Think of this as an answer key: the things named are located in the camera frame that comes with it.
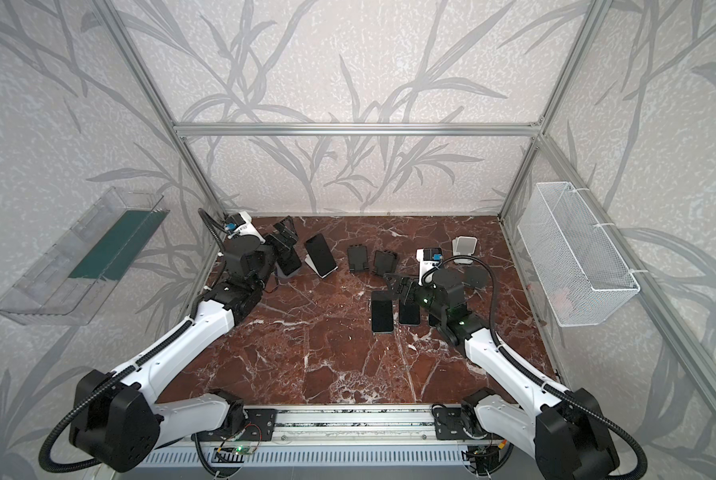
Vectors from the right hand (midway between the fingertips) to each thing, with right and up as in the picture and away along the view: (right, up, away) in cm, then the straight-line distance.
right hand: (396, 268), depth 80 cm
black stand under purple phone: (-3, 0, +19) cm, 19 cm away
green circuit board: (-37, -43, -10) cm, 57 cm away
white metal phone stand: (-29, 0, +25) cm, 38 cm away
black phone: (-24, +3, +16) cm, 29 cm away
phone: (-4, -15, +13) cm, 20 cm away
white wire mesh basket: (+37, +1, -19) cm, 42 cm away
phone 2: (+5, -16, +15) cm, 23 cm away
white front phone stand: (+25, +6, +22) cm, 34 cm away
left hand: (-29, +14, -3) cm, 32 cm away
